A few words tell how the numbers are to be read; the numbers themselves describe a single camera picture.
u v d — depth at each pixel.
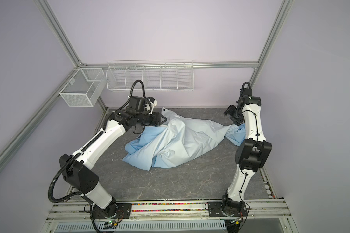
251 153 0.52
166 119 0.77
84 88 0.98
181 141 0.83
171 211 0.75
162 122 0.74
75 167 0.42
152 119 0.69
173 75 1.06
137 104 0.60
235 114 0.79
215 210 0.73
